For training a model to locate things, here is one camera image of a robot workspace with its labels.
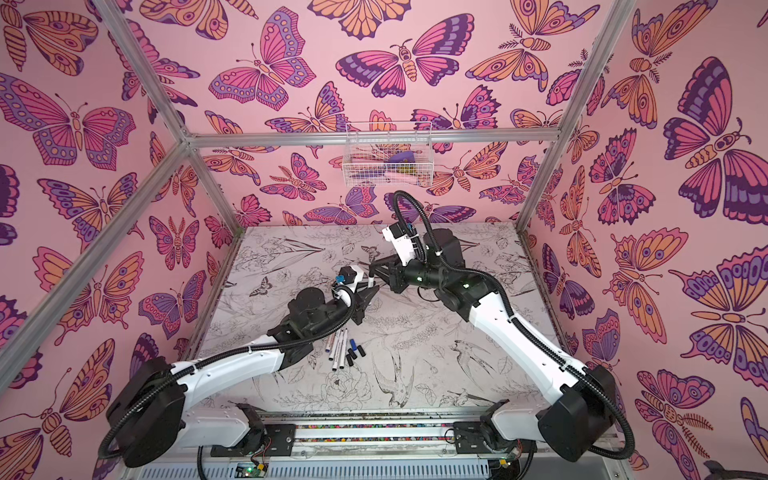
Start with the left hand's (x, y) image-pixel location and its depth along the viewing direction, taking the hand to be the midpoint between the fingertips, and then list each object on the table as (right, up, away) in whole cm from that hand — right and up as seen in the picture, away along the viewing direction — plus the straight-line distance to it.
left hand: (377, 282), depth 74 cm
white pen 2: (-12, -21, +14) cm, 28 cm away
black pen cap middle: (-8, -22, +14) cm, 27 cm away
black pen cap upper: (-8, -20, +16) cm, 27 cm away
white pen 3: (-11, -24, +12) cm, 28 cm away
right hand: (-1, +5, -5) cm, 7 cm away
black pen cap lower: (-9, -24, +13) cm, 29 cm away
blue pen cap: (-8, -21, +15) cm, 28 cm away
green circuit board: (-31, -46, -2) cm, 55 cm away
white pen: (-1, +1, -3) cm, 3 cm away
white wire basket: (+3, +39, +21) cm, 44 cm away
